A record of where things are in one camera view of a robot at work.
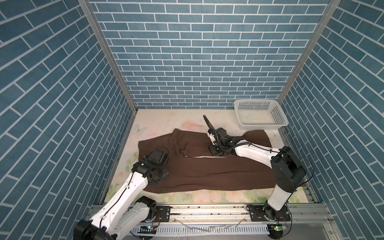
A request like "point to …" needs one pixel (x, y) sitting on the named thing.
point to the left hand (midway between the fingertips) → (165, 175)
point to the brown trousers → (192, 167)
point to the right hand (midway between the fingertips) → (209, 146)
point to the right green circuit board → (276, 227)
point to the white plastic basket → (260, 114)
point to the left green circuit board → (147, 230)
